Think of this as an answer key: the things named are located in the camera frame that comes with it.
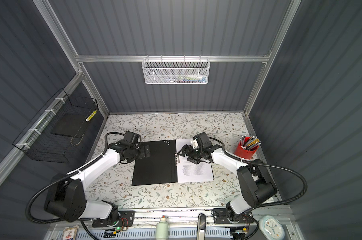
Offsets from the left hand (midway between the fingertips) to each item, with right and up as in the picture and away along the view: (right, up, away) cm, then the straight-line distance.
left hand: (144, 154), depth 88 cm
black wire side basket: (-40, +13, -16) cm, 45 cm away
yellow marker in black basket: (-27, +23, -6) cm, 36 cm away
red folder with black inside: (+10, -8, +4) cm, 13 cm away
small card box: (-29, -34, -19) cm, 48 cm away
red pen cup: (+60, +5, -3) cm, 60 cm away
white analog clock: (+64, -31, -20) cm, 74 cm away
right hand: (+24, -1, -2) cm, 24 cm away
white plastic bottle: (+14, -29, -23) cm, 40 cm away
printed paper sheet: (+26, -10, +1) cm, 28 cm away
